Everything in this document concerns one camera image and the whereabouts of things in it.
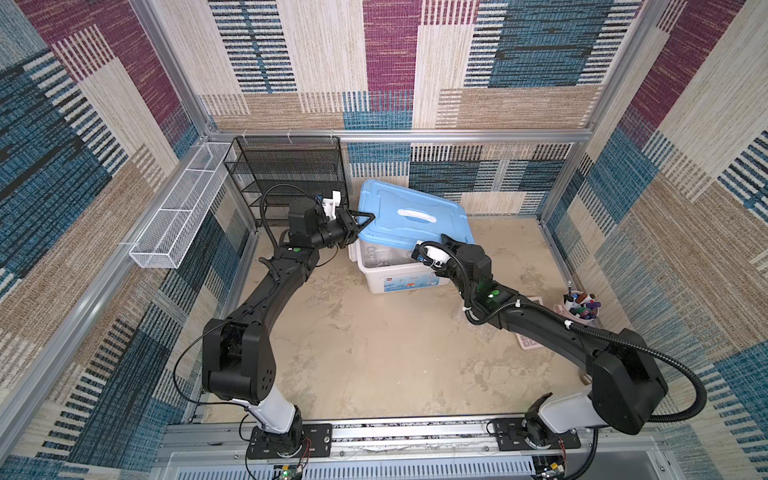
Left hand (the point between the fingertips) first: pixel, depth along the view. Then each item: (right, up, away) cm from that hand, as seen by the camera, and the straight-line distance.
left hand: (376, 215), depth 77 cm
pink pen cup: (+57, -25, +8) cm, 63 cm away
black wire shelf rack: (-23, +21, +27) cm, 41 cm away
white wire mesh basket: (-64, -6, +14) cm, 65 cm away
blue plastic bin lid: (+8, 0, +6) cm, 10 cm away
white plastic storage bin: (+5, -15, +8) cm, 17 cm away
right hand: (+19, -6, +5) cm, 20 cm away
